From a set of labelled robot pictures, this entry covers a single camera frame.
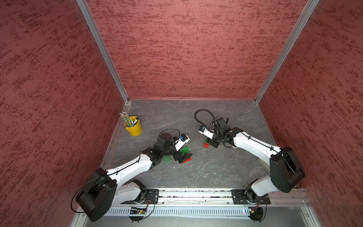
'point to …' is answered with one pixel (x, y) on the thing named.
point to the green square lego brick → (166, 159)
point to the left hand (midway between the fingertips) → (186, 150)
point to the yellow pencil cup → (136, 129)
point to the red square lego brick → (206, 145)
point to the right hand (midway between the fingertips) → (208, 140)
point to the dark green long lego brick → (185, 150)
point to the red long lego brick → (187, 160)
